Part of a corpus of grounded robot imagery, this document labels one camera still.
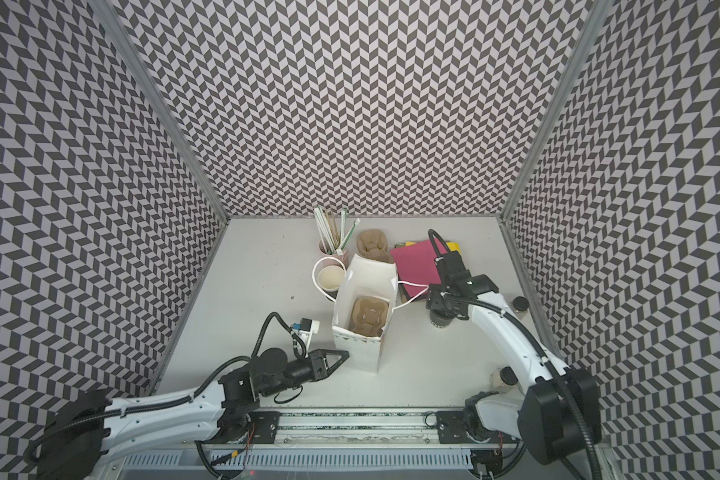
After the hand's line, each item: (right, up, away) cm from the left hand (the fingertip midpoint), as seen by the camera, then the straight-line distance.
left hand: (349, 359), depth 72 cm
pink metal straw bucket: (-1, +25, -3) cm, 25 cm away
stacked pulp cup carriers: (+6, +28, +34) cm, 44 cm away
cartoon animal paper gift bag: (+4, +20, +4) cm, 20 cm away
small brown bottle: (+38, -5, +1) cm, 38 cm away
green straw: (0, +35, +19) cm, 40 cm away
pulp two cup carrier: (+4, +6, +20) cm, 21 cm away
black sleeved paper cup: (-8, +19, +18) cm, 27 cm away
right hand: (+26, +10, +10) cm, 30 cm away
